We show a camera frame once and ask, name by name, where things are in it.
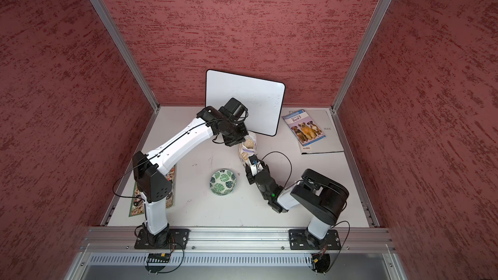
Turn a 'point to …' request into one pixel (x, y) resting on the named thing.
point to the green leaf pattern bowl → (222, 182)
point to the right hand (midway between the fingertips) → (251, 162)
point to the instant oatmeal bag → (248, 148)
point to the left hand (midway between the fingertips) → (245, 142)
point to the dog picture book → (303, 128)
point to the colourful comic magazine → (137, 204)
